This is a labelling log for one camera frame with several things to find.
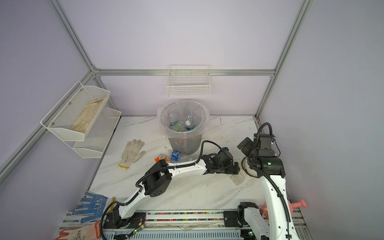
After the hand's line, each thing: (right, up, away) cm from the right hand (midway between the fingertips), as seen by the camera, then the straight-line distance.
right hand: (246, 146), depth 73 cm
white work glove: (-68, -8, +26) cm, 74 cm away
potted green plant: (+6, -16, +17) cm, 24 cm away
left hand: (-3, -15, +13) cm, 20 cm away
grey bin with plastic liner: (-33, +12, +18) cm, 40 cm away
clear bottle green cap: (-2, -19, +9) cm, 22 cm away
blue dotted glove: (-81, -34, +5) cm, 87 cm away
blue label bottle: (-40, +15, +16) cm, 45 cm away
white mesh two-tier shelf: (-88, 0, +17) cm, 90 cm away
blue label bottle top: (-38, -9, +18) cm, 43 cm away
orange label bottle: (-48, -10, +20) cm, 53 cm away
